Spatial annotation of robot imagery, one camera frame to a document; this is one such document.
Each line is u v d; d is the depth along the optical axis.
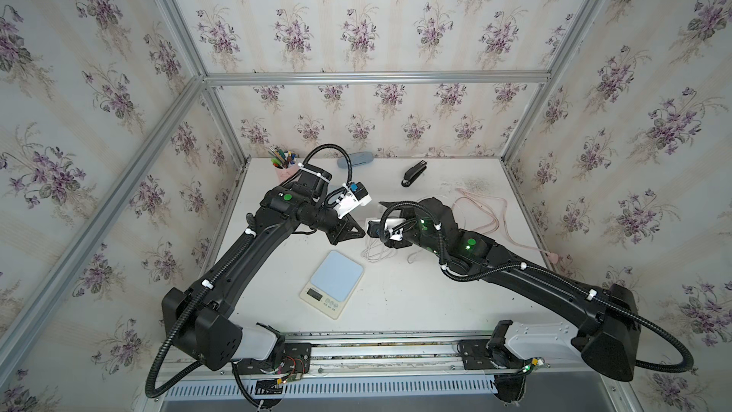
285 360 0.72
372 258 0.91
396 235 0.59
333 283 0.86
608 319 0.40
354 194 0.63
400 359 0.75
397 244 0.64
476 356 0.73
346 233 0.62
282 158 1.04
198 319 0.38
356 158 1.17
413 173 1.11
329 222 0.62
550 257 0.95
